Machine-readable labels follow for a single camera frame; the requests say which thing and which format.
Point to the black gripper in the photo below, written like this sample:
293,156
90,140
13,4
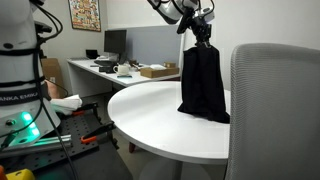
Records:
202,30

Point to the black t-shirt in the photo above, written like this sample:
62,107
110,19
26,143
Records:
201,83

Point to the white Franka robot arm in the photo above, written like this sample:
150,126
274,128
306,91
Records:
13,66

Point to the small cardboard box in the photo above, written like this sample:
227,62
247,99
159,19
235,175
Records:
169,64

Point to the grey desk partition panel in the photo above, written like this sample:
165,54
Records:
153,43

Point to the white paper item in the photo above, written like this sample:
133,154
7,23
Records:
157,67

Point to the flat cardboard box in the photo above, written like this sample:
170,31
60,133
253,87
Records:
158,72

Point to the dark flat book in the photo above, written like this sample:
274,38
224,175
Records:
124,76

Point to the black computer monitor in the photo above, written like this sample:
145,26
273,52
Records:
115,41

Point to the grey mesh office chair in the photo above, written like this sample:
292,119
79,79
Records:
273,110

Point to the black desk object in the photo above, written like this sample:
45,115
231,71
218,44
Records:
106,69

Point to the black keyboard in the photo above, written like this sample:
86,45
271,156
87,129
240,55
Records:
104,62

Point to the small black desk device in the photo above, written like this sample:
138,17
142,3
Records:
92,54

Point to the white office desk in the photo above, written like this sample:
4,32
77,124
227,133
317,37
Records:
83,66

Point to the reddish brown furniture foot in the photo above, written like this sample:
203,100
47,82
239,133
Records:
132,147

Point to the orange black bar clamp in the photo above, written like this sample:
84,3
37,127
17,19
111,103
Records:
83,110
96,132

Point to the white crumpled cloth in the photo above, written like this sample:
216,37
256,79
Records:
66,104

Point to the tall brown cardboard box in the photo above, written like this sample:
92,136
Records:
51,70

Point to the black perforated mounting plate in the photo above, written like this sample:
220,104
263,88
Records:
73,133

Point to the yellow plastic object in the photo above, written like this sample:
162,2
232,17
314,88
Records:
20,174

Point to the orange plastic object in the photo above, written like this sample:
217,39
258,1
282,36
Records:
2,173

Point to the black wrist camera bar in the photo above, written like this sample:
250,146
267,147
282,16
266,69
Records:
184,20

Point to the colourful framed wall poster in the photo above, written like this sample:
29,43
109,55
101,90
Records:
85,15

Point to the black camera tripod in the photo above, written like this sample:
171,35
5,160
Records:
42,28

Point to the aluminium rail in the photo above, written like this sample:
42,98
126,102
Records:
50,142

